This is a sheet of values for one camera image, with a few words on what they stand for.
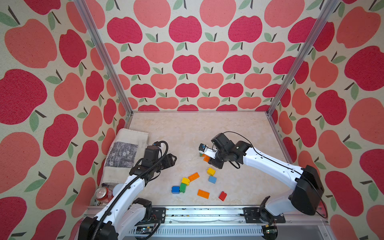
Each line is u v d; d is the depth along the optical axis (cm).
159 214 75
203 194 81
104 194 72
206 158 80
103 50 86
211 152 71
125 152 91
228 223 73
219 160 69
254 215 73
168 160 73
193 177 87
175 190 81
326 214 74
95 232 38
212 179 87
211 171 88
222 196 80
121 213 44
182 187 82
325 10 71
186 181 84
